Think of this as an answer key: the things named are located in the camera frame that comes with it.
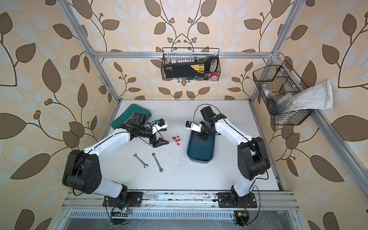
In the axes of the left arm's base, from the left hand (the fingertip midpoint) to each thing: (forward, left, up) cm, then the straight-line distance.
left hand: (166, 134), depth 83 cm
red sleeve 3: (+7, -6, -14) cm, 17 cm away
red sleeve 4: (+4, -5, -15) cm, 16 cm away
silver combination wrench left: (-9, +18, -15) cm, 25 cm away
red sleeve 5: (+2, -6, -15) cm, 16 cm away
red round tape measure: (+30, -28, +20) cm, 46 cm away
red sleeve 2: (+5, -7, -14) cm, 16 cm away
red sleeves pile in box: (+6, -19, -13) cm, 24 cm away
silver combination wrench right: (-15, +3, -15) cm, 22 cm away
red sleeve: (+6, -4, -15) cm, 17 cm away
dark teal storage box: (-4, -20, -12) cm, 24 cm away
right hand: (+5, -19, -5) cm, 20 cm away
